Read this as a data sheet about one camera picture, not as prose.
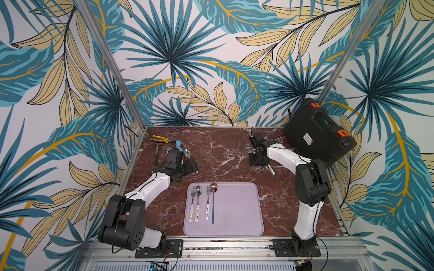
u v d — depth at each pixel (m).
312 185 0.53
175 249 0.73
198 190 0.88
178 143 1.07
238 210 0.86
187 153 1.03
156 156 1.03
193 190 0.89
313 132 0.92
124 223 0.42
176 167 0.69
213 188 0.90
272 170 0.98
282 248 0.73
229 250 0.74
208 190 0.90
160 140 1.10
